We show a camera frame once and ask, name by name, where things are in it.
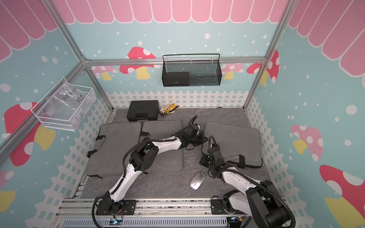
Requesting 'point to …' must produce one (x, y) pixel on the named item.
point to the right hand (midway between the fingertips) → (200, 157)
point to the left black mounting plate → (111, 207)
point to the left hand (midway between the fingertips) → (208, 141)
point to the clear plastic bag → (67, 107)
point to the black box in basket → (176, 79)
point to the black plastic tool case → (143, 110)
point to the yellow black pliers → (171, 109)
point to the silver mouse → (197, 180)
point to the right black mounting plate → (218, 207)
